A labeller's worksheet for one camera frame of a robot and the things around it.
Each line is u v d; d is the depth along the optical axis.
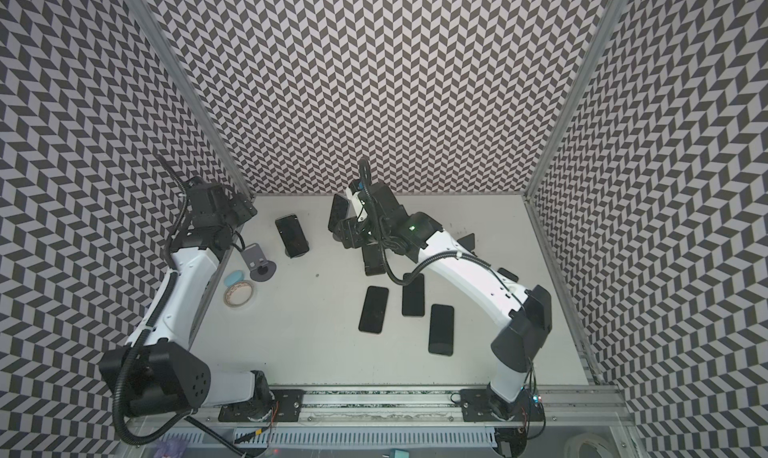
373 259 0.94
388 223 0.54
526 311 0.42
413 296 0.91
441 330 0.83
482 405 0.71
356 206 0.64
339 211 0.97
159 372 0.39
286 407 0.70
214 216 0.58
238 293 0.88
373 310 0.87
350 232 0.62
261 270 0.94
